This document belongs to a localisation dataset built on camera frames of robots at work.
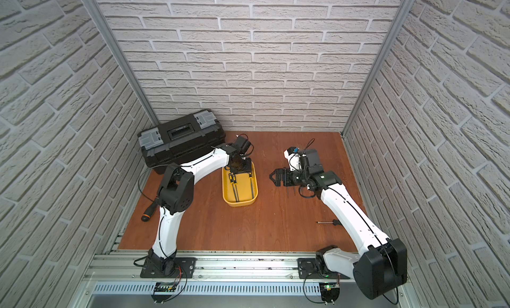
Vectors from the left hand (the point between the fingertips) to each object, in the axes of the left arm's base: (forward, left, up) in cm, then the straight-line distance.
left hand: (252, 167), depth 97 cm
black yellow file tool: (-5, +10, -5) cm, 12 cm away
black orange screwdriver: (-23, +46, -5) cm, 52 cm away
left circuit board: (-48, +33, -10) cm, 59 cm away
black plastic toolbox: (+9, +35, +11) cm, 38 cm away
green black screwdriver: (-26, -37, -4) cm, 45 cm away
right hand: (-13, -13, +13) cm, 22 cm away
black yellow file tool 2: (-6, +1, -5) cm, 8 cm away
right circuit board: (-51, -29, -5) cm, 58 cm away
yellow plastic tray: (-10, +6, -5) cm, 13 cm away
